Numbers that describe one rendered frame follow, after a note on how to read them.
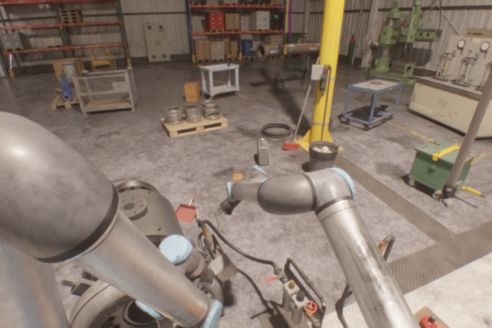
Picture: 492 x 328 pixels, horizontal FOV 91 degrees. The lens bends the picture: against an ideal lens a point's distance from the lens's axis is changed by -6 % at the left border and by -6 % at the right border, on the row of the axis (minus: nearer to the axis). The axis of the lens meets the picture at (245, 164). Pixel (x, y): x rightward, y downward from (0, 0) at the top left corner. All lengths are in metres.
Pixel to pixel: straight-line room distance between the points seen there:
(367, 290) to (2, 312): 0.69
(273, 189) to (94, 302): 0.90
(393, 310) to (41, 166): 0.70
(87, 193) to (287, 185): 0.55
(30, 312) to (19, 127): 0.29
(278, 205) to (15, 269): 0.58
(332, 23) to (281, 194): 3.59
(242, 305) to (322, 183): 1.63
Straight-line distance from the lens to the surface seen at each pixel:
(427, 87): 7.07
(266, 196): 0.77
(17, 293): 0.49
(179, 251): 0.79
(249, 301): 2.26
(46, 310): 0.53
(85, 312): 1.37
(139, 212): 1.66
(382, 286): 0.73
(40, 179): 0.30
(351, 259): 0.73
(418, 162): 3.84
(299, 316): 1.83
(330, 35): 4.17
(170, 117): 5.22
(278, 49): 7.98
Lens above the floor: 1.90
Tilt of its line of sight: 29 degrees down
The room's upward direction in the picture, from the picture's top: 1 degrees counter-clockwise
